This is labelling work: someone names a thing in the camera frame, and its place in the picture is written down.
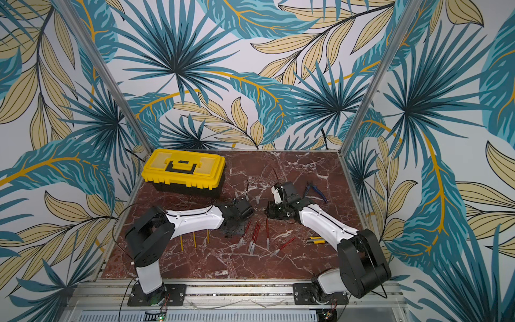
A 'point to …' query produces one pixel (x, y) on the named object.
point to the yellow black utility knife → (316, 240)
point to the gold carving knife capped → (208, 234)
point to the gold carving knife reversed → (194, 239)
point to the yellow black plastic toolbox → (193, 173)
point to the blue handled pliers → (309, 186)
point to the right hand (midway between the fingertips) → (266, 211)
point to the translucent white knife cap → (236, 194)
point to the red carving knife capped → (275, 173)
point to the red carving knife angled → (276, 251)
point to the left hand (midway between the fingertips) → (237, 231)
